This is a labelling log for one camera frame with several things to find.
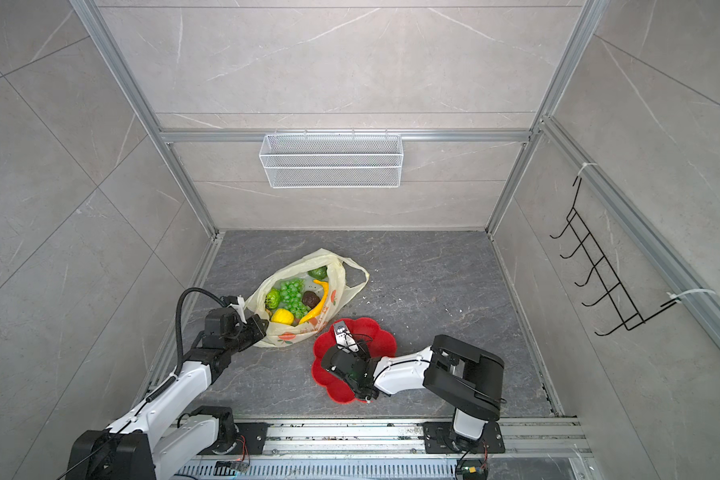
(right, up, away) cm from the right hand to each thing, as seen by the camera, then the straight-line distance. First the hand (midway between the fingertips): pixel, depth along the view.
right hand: (344, 344), depth 88 cm
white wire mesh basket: (-5, +59, +12) cm, 61 cm away
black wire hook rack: (+59, +14, -30) cm, 68 cm away
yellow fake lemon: (-19, +8, +2) cm, 21 cm away
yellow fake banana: (-8, +11, +7) cm, 16 cm away
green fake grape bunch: (-18, +13, +7) cm, 23 cm away
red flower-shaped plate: (+7, +2, +1) cm, 8 cm away
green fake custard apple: (-23, +13, +4) cm, 27 cm away
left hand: (-23, +9, -2) cm, 24 cm away
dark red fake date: (-12, +13, +7) cm, 18 cm away
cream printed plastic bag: (-1, +20, +9) cm, 22 cm away
